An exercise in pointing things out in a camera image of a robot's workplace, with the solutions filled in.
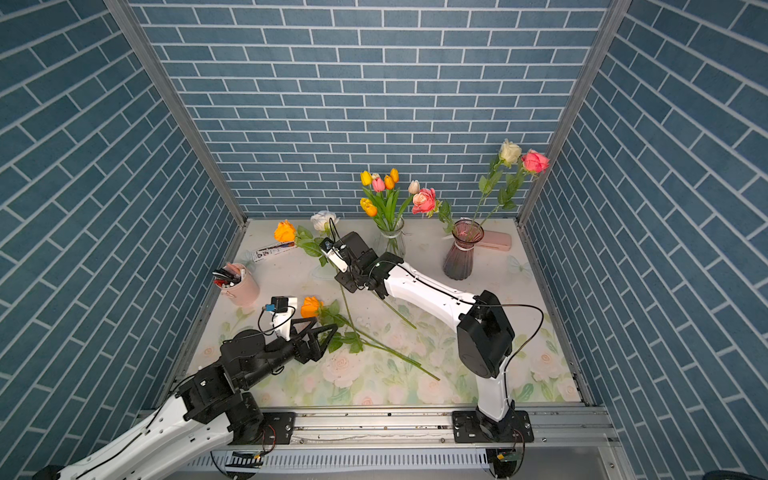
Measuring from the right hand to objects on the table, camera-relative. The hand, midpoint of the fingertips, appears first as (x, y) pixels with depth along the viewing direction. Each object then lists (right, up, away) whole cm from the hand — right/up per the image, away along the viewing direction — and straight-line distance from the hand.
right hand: (348, 268), depth 84 cm
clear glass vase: (+12, +8, +16) cm, 22 cm away
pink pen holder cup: (-34, -5, +4) cm, 34 cm away
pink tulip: (+8, +25, +4) cm, 27 cm away
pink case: (+51, +8, +27) cm, 59 cm away
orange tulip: (+13, +29, +9) cm, 33 cm away
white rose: (-7, +14, 0) cm, 16 cm away
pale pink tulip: (+19, +24, +7) cm, 32 cm away
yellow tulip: (+5, +27, +6) cm, 28 cm away
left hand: (-1, -13, -15) cm, 20 cm away
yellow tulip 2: (+6, +18, -2) cm, 19 cm away
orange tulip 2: (+12, +26, +6) cm, 29 cm away
